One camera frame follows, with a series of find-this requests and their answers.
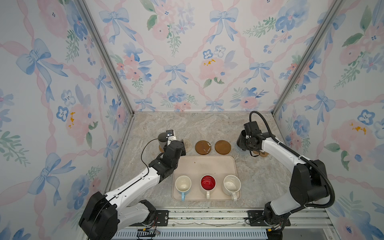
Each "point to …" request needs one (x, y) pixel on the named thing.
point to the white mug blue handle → (183, 184)
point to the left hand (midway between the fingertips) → (179, 140)
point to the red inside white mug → (208, 183)
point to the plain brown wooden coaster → (222, 147)
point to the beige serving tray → (195, 167)
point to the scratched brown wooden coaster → (203, 147)
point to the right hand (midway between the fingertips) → (244, 143)
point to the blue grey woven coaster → (241, 151)
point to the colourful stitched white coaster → (188, 145)
